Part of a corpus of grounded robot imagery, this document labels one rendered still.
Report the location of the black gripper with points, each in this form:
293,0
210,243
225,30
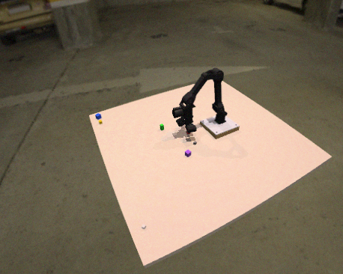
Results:
189,126

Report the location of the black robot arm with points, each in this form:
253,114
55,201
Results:
189,98

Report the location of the small purple cube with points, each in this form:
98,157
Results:
188,153

